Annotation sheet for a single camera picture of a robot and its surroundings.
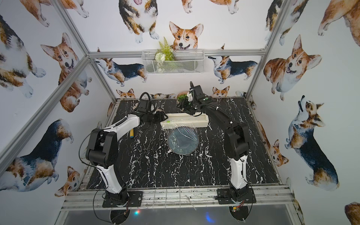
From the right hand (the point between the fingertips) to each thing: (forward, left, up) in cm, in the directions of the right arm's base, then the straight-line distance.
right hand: (176, 107), depth 87 cm
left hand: (0, +8, -9) cm, 12 cm away
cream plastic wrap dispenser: (0, -4, -13) cm, 14 cm away
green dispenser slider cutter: (-2, +7, -13) cm, 15 cm away
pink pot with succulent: (+20, -2, -9) cm, 22 cm away
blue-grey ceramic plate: (-12, -3, -22) cm, 25 cm away
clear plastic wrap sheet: (-11, -3, -19) cm, 23 cm away
